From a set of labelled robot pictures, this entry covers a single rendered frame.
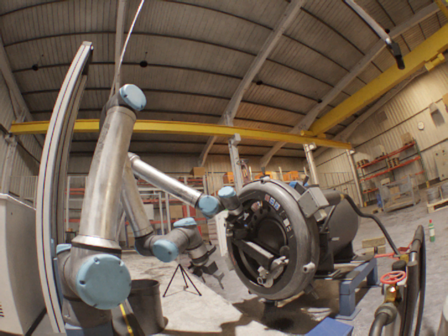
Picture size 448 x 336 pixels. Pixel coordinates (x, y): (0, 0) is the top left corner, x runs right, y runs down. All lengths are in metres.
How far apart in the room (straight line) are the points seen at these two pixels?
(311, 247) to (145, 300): 1.05
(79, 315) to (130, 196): 0.48
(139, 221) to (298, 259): 0.71
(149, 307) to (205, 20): 8.43
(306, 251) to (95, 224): 0.83
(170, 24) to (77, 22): 3.83
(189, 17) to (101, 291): 8.21
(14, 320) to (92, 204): 0.58
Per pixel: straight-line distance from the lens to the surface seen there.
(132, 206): 0.79
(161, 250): 0.71
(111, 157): 0.60
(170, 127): 9.33
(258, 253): 1.13
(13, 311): 0.86
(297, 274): 0.99
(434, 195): 4.79
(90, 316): 0.72
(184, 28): 8.51
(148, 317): 1.43
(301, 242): 0.92
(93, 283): 0.50
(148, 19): 8.37
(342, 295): 1.32
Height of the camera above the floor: 0.72
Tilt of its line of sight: 17 degrees up
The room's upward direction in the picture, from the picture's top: 8 degrees counter-clockwise
